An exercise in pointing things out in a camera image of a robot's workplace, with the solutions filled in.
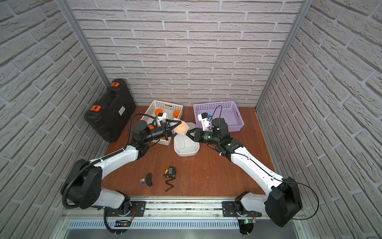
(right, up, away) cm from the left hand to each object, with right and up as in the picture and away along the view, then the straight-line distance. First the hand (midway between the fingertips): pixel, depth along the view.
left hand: (184, 125), depth 71 cm
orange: (-1, -2, -1) cm, 2 cm away
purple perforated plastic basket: (+32, +11, +48) cm, 58 cm away
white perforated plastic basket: (-28, +12, +39) cm, 50 cm away
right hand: (+2, -4, +2) cm, 5 cm away
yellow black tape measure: (-10, -28, +13) cm, 32 cm away
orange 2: (-25, +10, +43) cm, 51 cm away
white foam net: (-3, -13, +24) cm, 27 cm away
